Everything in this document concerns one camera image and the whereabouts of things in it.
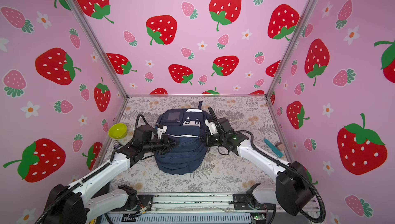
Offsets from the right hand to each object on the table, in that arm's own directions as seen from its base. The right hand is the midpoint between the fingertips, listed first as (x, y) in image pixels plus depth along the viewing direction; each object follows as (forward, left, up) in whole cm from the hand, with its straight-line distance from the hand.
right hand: (202, 138), depth 81 cm
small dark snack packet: (-4, +53, -11) cm, 54 cm away
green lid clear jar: (+6, +58, -13) cm, 60 cm away
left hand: (-6, +11, +2) cm, 12 cm away
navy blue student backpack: (+10, +10, -5) cm, 15 cm away
